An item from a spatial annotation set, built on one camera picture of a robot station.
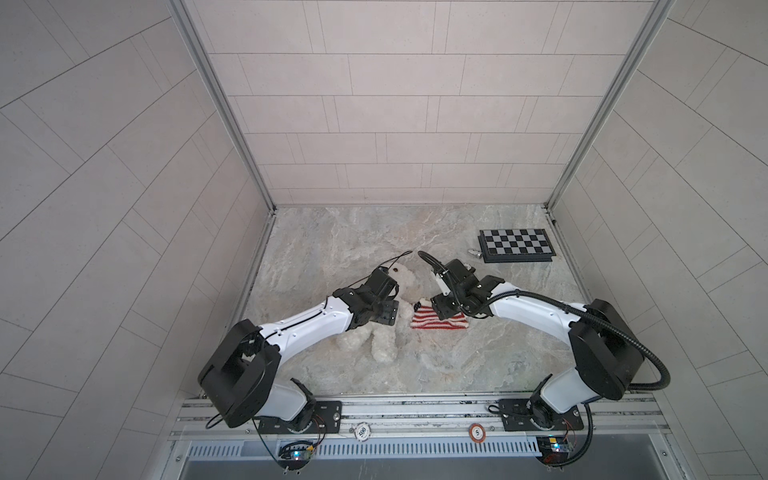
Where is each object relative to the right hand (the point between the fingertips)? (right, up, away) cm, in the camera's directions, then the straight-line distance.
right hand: (438, 305), depth 88 cm
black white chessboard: (+28, +17, +14) cm, 36 cm away
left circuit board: (-35, -28, -22) cm, 50 cm away
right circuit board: (+24, -28, -20) cm, 42 cm away
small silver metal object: (+15, +15, +14) cm, 25 cm away
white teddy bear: (-12, -8, -7) cm, 16 cm away
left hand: (-14, 0, -2) cm, 14 cm away
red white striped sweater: (-4, -3, 0) cm, 5 cm away
